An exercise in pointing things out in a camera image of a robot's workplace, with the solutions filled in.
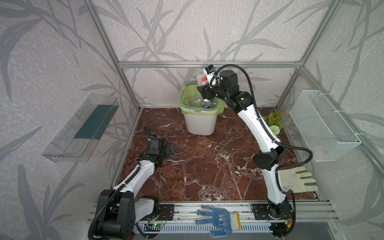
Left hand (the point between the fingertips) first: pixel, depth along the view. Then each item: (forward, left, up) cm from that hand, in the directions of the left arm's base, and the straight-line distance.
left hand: (168, 144), depth 89 cm
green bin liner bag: (+30, -12, +18) cm, 37 cm away
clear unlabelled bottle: (+27, -15, +10) cm, 32 cm away
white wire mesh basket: (-8, -74, +27) cm, 79 cm away
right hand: (+19, -21, +34) cm, 44 cm away
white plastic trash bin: (+14, -19, +1) cm, 24 cm away
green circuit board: (-39, +2, -8) cm, 40 cm away
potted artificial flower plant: (+14, -65, +7) cm, 67 cm away
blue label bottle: (+18, -24, +15) cm, 33 cm away
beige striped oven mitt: (-18, -70, -6) cm, 72 cm away
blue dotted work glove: (-36, -30, -7) cm, 48 cm away
